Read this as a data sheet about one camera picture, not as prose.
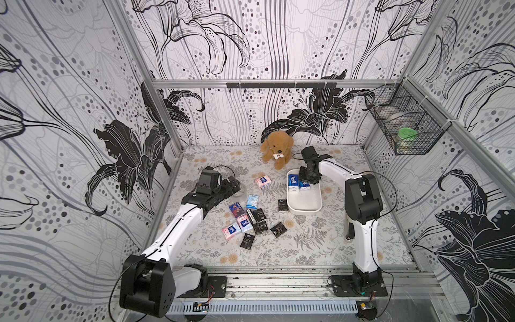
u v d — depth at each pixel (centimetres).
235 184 75
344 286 72
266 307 76
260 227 86
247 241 82
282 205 93
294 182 96
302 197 98
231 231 84
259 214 90
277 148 98
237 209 91
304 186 98
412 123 80
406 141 80
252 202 93
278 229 86
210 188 62
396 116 79
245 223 86
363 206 57
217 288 73
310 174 86
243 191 99
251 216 88
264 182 101
